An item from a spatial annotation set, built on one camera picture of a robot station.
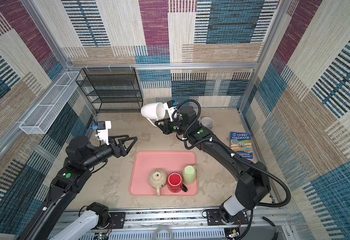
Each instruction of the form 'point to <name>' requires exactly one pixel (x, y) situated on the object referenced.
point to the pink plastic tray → (142, 162)
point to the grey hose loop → (157, 228)
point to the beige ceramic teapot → (157, 179)
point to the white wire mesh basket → (40, 120)
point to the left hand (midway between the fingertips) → (132, 135)
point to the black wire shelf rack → (112, 90)
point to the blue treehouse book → (241, 143)
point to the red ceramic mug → (174, 182)
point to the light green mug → (189, 174)
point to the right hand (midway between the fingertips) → (156, 125)
